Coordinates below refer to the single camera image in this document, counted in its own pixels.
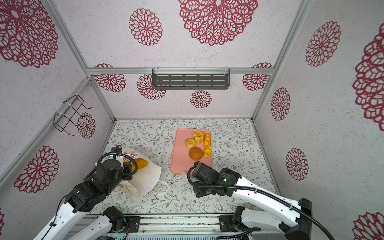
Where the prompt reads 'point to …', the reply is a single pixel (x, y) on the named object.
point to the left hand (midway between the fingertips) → (130, 166)
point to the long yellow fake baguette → (141, 163)
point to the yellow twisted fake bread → (207, 146)
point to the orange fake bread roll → (190, 142)
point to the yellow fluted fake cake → (199, 136)
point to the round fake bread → (195, 153)
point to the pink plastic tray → (181, 161)
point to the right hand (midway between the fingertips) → (194, 189)
